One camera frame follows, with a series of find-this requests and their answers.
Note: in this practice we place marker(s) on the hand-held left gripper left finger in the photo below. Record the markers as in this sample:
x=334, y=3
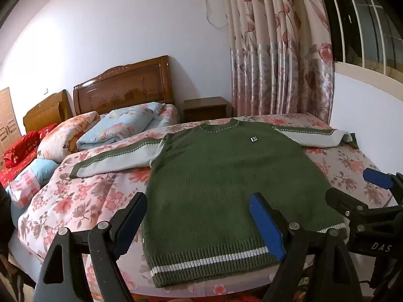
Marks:
x=129, y=226

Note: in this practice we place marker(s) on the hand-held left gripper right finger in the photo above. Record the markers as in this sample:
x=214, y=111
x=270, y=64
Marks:
x=267, y=226

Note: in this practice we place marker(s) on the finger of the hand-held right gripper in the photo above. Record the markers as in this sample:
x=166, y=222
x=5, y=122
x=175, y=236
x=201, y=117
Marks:
x=377, y=177
x=340, y=199

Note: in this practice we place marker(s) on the green knitted sweater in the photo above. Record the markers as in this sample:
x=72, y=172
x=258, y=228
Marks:
x=204, y=188

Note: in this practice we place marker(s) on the pink floral bed sheet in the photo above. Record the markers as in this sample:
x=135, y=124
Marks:
x=78, y=201

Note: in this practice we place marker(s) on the red patterned rug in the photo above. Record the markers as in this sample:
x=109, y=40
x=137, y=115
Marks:
x=220, y=298

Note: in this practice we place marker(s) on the light blue floral pillow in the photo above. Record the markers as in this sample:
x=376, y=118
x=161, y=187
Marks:
x=119, y=125

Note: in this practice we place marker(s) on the pink checked cloth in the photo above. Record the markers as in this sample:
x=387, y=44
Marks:
x=26, y=185

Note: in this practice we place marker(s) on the orange floral quilt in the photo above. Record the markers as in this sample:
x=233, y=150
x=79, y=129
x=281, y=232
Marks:
x=63, y=135

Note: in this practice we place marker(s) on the person's dark clothing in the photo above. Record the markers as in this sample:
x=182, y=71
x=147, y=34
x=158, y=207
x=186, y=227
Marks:
x=6, y=220

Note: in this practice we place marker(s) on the wooden nightstand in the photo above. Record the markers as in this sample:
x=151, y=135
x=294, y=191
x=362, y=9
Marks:
x=204, y=108

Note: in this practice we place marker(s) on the red blanket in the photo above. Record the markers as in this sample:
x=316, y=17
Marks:
x=22, y=144

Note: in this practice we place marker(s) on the large carved wooden headboard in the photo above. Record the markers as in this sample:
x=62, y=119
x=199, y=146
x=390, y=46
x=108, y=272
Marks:
x=126, y=85

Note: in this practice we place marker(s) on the small wooden headboard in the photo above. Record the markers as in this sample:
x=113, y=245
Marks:
x=47, y=110

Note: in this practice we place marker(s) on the barred window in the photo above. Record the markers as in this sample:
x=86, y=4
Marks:
x=362, y=22

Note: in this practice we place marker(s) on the pink floral curtain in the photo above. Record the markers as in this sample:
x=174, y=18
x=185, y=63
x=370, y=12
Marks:
x=267, y=53

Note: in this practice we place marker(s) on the wooden wardrobe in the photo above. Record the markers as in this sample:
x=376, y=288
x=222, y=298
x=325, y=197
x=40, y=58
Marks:
x=8, y=116

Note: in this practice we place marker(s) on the white wall switch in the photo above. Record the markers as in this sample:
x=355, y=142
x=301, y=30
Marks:
x=46, y=91

